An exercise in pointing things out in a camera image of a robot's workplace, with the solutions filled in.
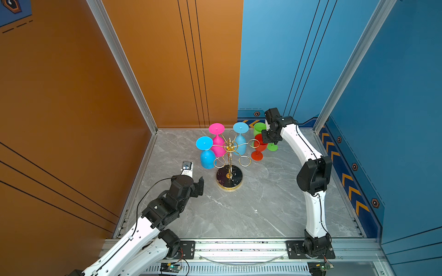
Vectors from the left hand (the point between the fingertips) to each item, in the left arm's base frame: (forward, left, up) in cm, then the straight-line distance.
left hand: (193, 175), depth 75 cm
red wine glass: (+22, -33, -6) cm, 40 cm away
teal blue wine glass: (+17, -21, +2) cm, 28 cm away
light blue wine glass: (+8, -6, +2) cm, 10 cm away
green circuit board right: (-30, -56, -19) cm, 66 cm away
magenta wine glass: (+9, -11, +9) cm, 17 cm away
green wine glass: (+31, -44, -18) cm, 56 cm away
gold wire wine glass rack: (+8, -16, -15) cm, 24 cm away
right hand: (+27, -37, -5) cm, 46 cm away
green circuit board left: (-32, +8, -21) cm, 39 cm away
